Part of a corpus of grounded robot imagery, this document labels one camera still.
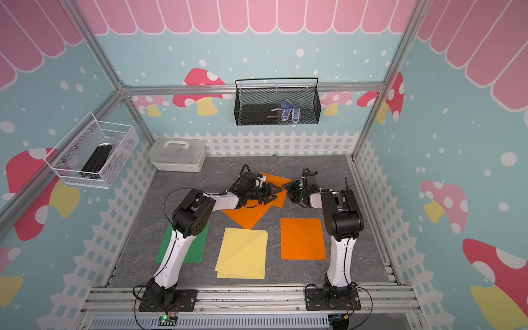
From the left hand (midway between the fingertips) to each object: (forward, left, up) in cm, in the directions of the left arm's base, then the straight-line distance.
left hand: (280, 195), depth 100 cm
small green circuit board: (-51, +41, -6) cm, 65 cm away
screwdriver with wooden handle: (+11, -35, -4) cm, 37 cm away
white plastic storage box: (+20, +54, +7) cm, 58 cm away
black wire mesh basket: (+30, +2, +32) cm, 44 cm away
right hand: (+5, -1, 0) cm, 5 cm away
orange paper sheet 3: (-20, -9, -4) cm, 23 cm away
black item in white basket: (-9, +64, +32) cm, 72 cm away
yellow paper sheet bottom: (-28, +16, -4) cm, 32 cm away
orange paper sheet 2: (-10, +15, -4) cm, 19 cm away
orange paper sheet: (+12, +1, -5) cm, 13 cm away
